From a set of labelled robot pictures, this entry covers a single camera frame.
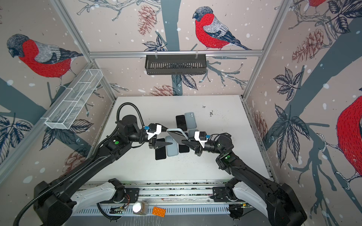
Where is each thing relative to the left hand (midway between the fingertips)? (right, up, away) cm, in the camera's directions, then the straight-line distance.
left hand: (172, 134), depth 63 cm
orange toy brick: (-7, -40, +6) cm, 41 cm away
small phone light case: (+10, +3, +44) cm, 45 cm away
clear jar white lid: (-14, -33, -1) cm, 36 cm away
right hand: (+6, -3, +4) cm, 8 cm away
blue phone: (+5, -15, +28) cm, 32 cm away
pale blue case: (-3, -15, +27) cm, 31 cm away
